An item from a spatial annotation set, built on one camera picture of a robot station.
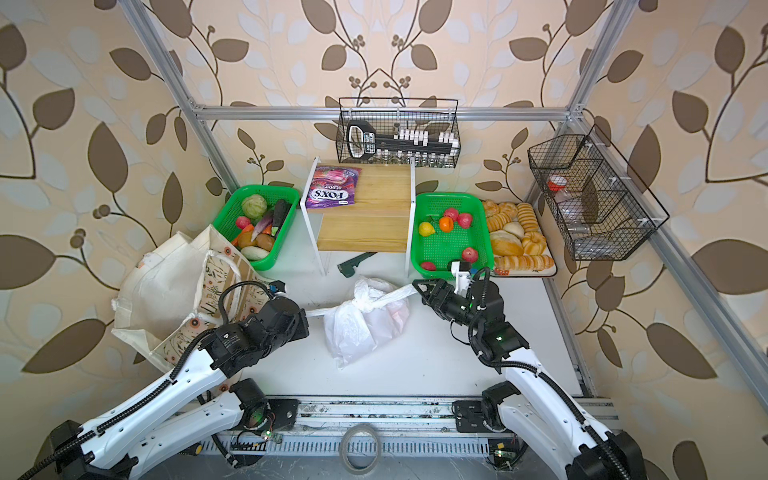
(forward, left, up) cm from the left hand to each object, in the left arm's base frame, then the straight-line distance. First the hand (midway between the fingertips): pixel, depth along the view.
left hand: (310, 317), depth 77 cm
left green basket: (+42, +31, -9) cm, 53 cm away
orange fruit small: (+42, -40, -9) cm, 59 cm away
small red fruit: (+23, -33, -9) cm, 41 cm away
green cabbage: (+46, +33, -6) cm, 57 cm away
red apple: (+28, -47, -8) cm, 55 cm away
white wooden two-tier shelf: (+22, -12, +19) cm, 31 cm away
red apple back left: (+48, -43, -9) cm, 65 cm away
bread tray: (+33, -65, -9) cm, 74 cm away
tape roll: (-22, -14, -15) cm, 30 cm away
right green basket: (+34, -39, -13) cm, 53 cm away
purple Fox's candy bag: (+27, -5, +22) cm, 35 cm away
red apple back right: (+45, -47, -9) cm, 66 cm away
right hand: (+5, -28, +7) cm, 29 cm away
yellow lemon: (+38, -32, -7) cm, 50 cm away
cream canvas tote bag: (+7, +37, +1) cm, 37 cm away
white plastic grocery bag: (-2, -13, 0) cm, 13 cm away
